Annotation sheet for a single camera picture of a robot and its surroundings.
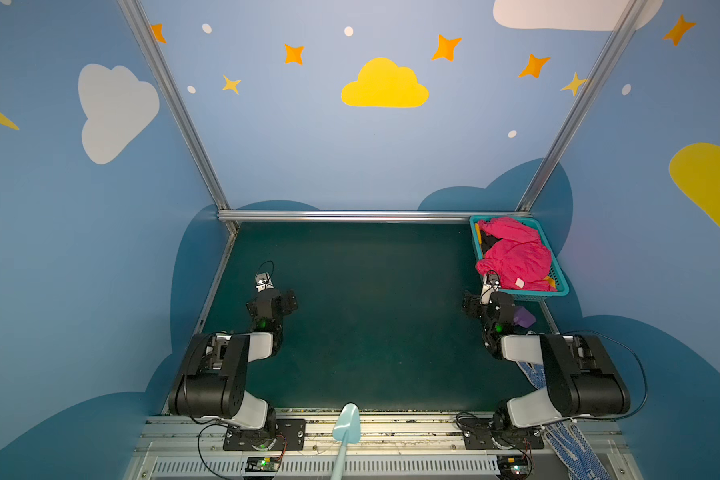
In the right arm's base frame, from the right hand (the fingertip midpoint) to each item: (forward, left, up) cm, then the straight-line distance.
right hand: (484, 289), depth 94 cm
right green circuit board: (-46, 0, -8) cm, 47 cm away
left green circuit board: (-49, +61, -7) cm, 78 cm away
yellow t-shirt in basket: (+4, -22, 0) cm, 23 cm away
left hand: (-4, +66, 0) cm, 66 cm away
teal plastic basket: (+8, -24, +1) cm, 26 cm away
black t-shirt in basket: (+19, -4, +3) cm, 19 cm away
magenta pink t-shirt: (+11, -14, +3) cm, 18 cm away
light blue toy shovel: (-41, +41, -7) cm, 58 cm away
